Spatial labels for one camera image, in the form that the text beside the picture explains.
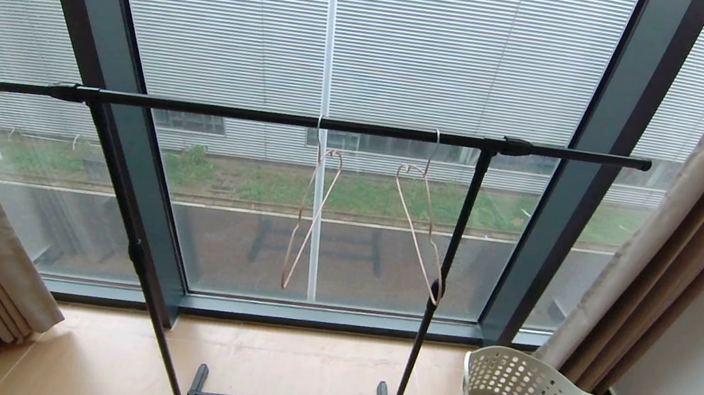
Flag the black clothes rack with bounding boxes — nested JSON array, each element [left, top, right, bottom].
[[0, 65, 653, 395]]

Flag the pink clothes hanger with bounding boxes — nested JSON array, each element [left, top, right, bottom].
[[279, 113, 350, 295], [379, 124, 465, 307]]

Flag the window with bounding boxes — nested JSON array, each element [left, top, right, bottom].
[[0, 0, 704, 395]]

